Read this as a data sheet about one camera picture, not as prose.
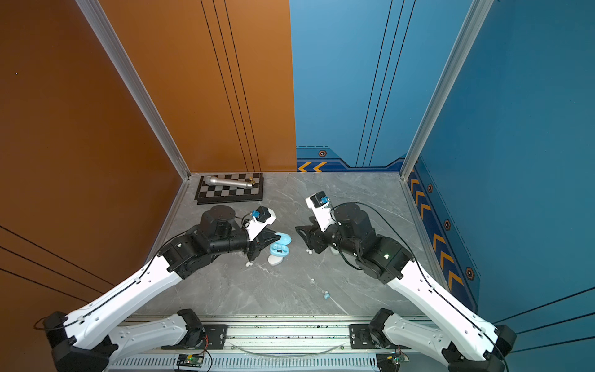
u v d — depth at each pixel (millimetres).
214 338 735
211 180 1087
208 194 1087
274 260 862
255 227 569
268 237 623
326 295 809
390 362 708
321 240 561
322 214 544
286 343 725
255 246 573
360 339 724
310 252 915
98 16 705
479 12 697
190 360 718
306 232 554
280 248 659
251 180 1094
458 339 371
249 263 891
